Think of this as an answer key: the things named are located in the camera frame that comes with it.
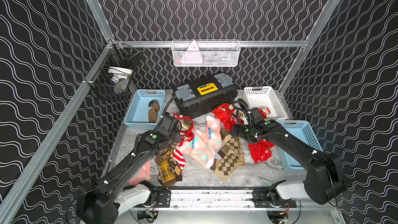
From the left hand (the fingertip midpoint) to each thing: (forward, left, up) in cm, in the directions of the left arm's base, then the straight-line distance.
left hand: (176, 131), depth 80 cm
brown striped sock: (+12, -2, -11) cm, 16 cm away
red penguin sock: (+24, -53, -10) cm, 59 cm away
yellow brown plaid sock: (-16, +4, -16) cm, 23 cm away
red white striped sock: (-8, -1, -14) cm, 17 cm away
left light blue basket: (+27, +28, -19) cm, 43 cm away
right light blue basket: (+14, -76, -14) cm, 79 cm away
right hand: (+5, -33, -6) cm, 34 cm away
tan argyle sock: (-6, -31, -14) cm, 34 cm away
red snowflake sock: (-1, -47, -14) cm, 49 cm away
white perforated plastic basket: (+42, -53, -15) cm, 69 cm away
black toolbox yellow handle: (+24, -11, +1) cm, 26 cm away
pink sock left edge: (-18, +16, -16) cm, 29 cm away
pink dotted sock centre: (-2, -12, -15) cm, 19 cm away
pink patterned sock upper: (+11, -21, -15) cm, 28 cm away
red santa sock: (+21, -28, -10) cm, 36 cm away
